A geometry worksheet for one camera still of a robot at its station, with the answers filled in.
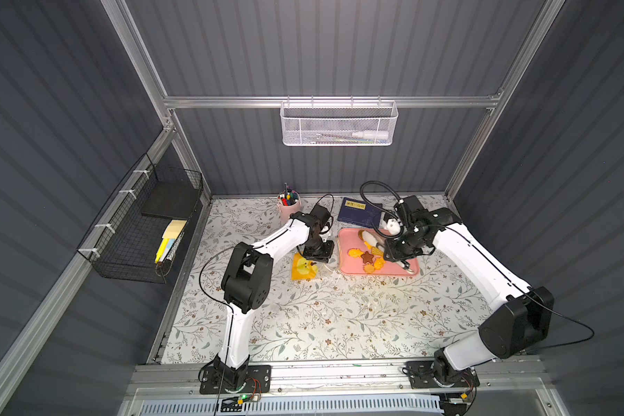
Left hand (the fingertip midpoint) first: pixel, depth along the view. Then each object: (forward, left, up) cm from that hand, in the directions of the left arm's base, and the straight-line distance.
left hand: (333, 263), depth 91 cm
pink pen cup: (+24, +17, +6) cm, 30 cm away
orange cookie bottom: (+1, -14, -6) cm, 15 cm away
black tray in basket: (+13, +52, +22) cm, 58 cm away
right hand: (-4, -18, +11) cm, 22 cm away
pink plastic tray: (+16, -8, -8) cm, 20 cm away
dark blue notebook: (+28, -14, -4) cm, 31 cm away
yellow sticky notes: (-4, +48, +21) cm, 52 cm away
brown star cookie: (+6, -14, -5) cm, 16 cm away
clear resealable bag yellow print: (+1, +11, -6) cm, 13 cm away
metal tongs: (+6, -11, +9) cm, 15 cm away
